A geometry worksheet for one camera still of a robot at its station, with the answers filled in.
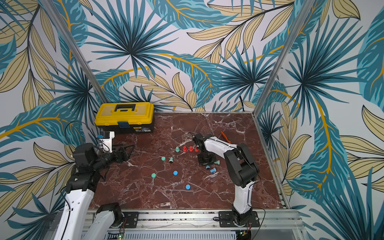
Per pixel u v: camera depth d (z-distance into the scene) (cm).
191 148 98
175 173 89
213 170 90
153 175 88
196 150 98
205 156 80
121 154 64
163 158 95
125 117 95
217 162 84
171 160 93
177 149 97
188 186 84
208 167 90
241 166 50
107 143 62
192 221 75
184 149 98
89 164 53
